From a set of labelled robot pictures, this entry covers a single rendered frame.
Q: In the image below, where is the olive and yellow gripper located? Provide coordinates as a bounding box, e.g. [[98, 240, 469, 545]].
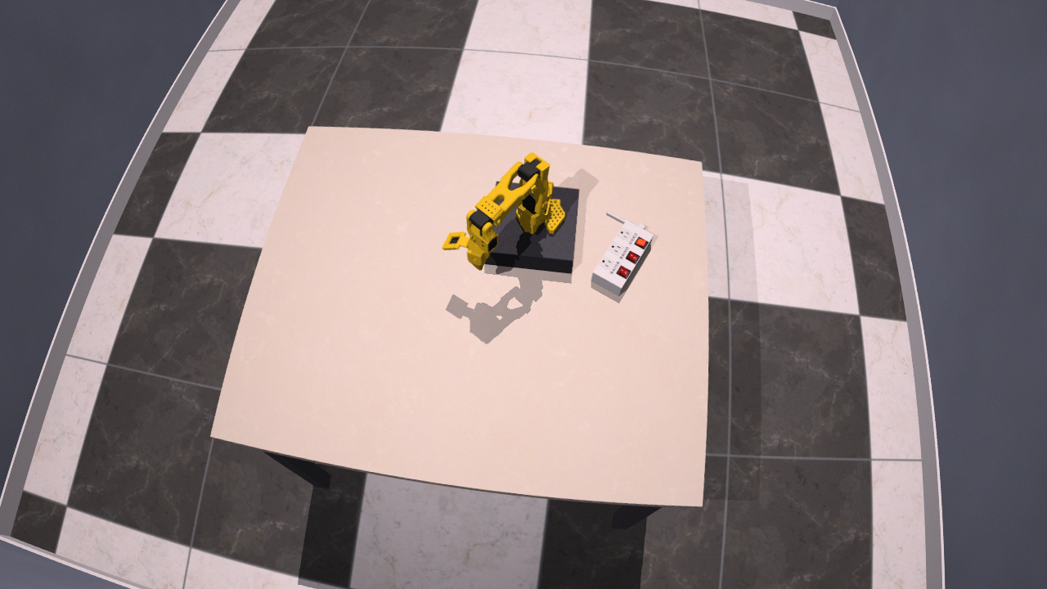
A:
[[442, 232, 491, 271]]

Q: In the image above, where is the white power strip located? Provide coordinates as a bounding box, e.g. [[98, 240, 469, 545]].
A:
[[591, 212, 654, 296]]

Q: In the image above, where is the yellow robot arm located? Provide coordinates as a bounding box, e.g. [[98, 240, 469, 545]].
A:
[[466, 153, 565, 254]]

